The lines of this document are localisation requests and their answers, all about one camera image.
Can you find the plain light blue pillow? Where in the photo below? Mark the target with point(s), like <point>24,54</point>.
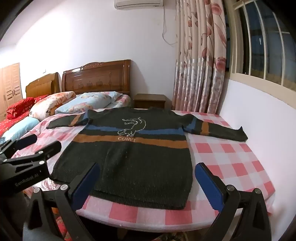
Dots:
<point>23,126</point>

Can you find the small wooden headboard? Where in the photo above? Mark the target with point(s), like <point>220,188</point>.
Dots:
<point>41,85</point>

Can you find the pink floral curtain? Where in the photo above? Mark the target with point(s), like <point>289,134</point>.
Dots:
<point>198,69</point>

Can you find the white barred window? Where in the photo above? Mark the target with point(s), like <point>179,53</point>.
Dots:
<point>261,46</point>

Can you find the red patterned bed sheet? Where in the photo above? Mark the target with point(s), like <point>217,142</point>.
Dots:
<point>5,126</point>

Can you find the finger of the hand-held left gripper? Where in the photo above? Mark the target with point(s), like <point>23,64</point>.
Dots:
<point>27,139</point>
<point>49,148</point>

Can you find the cream floral pillow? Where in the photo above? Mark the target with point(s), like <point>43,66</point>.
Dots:
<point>53,102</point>

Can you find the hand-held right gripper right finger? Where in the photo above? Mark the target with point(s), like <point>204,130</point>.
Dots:
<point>208,185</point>

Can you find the light blue floral pillow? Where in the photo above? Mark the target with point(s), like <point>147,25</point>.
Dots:
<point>92,99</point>

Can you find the white air conditioner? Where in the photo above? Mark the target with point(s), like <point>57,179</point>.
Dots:
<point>138,3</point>

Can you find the large carved wooden headboard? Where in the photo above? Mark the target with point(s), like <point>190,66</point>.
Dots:
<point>99,78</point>

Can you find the dark green striped knit sweater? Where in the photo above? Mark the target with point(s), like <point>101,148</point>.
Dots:
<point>138,166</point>

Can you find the wooden nightstand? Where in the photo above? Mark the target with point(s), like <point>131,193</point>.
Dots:
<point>150,100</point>

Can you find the red pillow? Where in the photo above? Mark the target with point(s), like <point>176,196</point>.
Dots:
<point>20,106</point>

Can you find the pink white checked tablecloth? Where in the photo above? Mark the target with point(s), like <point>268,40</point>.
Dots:
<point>231,166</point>

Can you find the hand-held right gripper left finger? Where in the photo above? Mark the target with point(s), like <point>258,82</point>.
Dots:
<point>84,185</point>

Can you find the light wooden wardrobe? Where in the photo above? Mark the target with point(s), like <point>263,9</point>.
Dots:
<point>11,88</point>

